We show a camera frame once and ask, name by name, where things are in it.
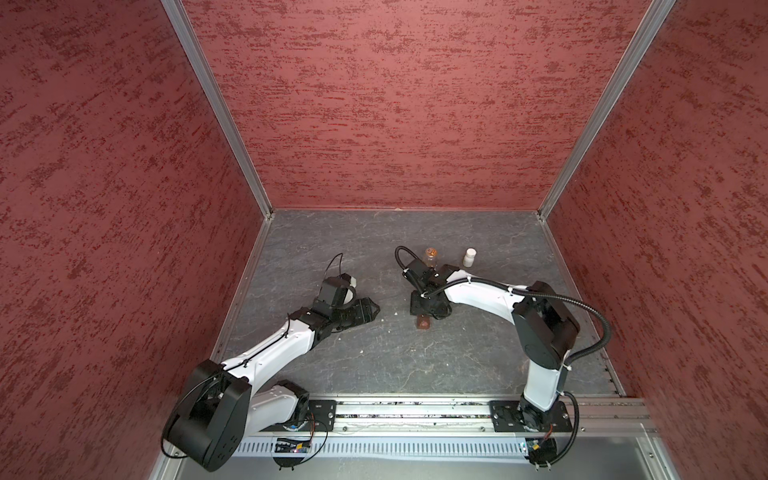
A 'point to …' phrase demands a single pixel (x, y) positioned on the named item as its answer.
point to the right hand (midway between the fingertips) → (421, 317)
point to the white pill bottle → (469, 258)
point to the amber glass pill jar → (431, 255)
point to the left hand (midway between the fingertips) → (371, 317)
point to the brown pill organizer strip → (423, 321)
